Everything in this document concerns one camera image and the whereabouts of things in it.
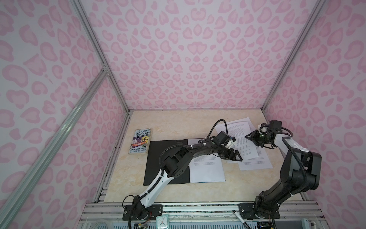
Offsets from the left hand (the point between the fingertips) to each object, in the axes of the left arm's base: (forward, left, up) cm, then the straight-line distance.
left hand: (238, 159), depth 88 cm
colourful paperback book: (+15, +64, -2) cm, 65 cm away
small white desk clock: (-31, +44, -1) cm, 53 cm away
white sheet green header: (-1, -16, -4) cm, 17 cm away
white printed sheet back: (-4, +20, -4) cm, 20 cm away
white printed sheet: (+21, -6, +1) cm, 22 cm away
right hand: (+13, -9, +6) cm, 17 cm away
